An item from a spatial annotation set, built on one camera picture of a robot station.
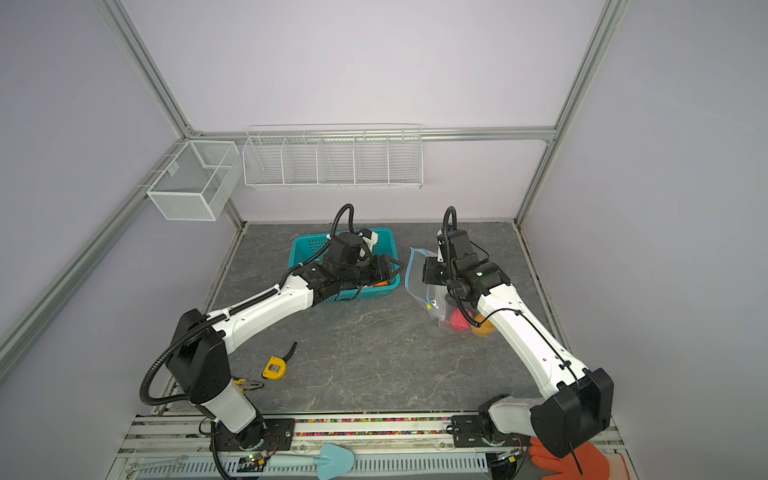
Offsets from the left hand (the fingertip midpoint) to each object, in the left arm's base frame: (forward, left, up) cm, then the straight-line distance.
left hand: (400, 272), depth 79 cm
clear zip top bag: (+1, -11, -17) cm, 20 cm away
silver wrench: (-36, +57, -22) cm, 71 cm away
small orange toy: (-6, +5, +4) cm, 9 cm away
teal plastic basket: (+24, +29, -16) cm, 41 cm away
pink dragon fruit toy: (-8, -17, -16) cm, 24 cm away
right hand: (0, -8, +1) cm, 8 cm away
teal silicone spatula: (-39, +18, -22) cm, 48 cm away
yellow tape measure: (-16, +36, -20) cm, 44 cm away
